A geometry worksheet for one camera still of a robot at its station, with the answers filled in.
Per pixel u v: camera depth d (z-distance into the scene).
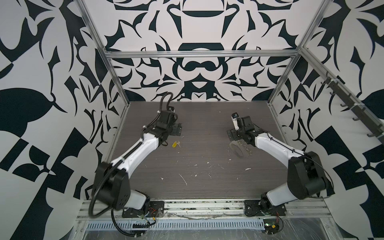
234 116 0.82
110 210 0.46
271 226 0.71
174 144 0.96
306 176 0.45
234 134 0.83
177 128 0.78
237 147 0.97
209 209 0.76
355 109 0.59
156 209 0.73
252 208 0.74
